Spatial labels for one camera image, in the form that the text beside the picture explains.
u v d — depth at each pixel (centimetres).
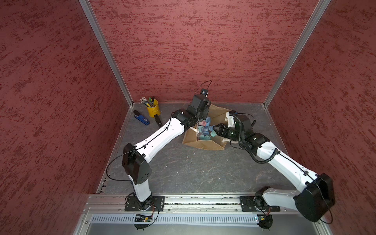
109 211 74
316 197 39
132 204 73
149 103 103
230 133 68
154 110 107
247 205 74
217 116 93
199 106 58
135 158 43
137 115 109
